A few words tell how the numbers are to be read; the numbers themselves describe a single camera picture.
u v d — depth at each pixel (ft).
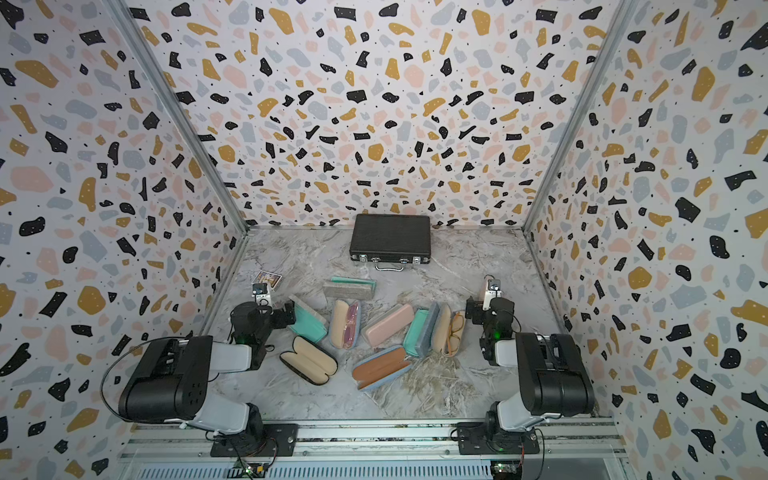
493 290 2.69
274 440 2.40
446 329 3.04
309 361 2.81
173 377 1.49
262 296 2.66
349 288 3.11
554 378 1.49
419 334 3.01
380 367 2.74
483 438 2.41
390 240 3.95
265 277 3.39
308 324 3.02
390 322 2.89
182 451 2.41
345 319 3.11
